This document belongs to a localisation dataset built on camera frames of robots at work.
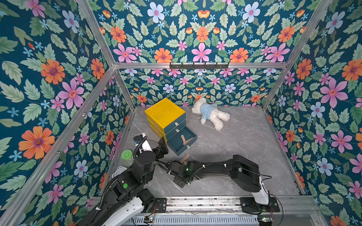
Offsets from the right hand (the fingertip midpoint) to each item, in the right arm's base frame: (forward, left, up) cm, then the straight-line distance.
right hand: (181, 174), depth 85 cm
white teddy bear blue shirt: (+44, -19, +11) cm, 49 cm away
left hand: (+6, +9, +28) cm, 30 cm away
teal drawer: (+20, +7, +21) cm, 30 cm away
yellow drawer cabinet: (+29, +13, +23) cm, 39 cm away
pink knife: (+25, +1, +3) cm, 25 cm away
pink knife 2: (+22, -3, +3) cm, 22 cm away
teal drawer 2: (+20, +5, +4) cm, 21 cm away
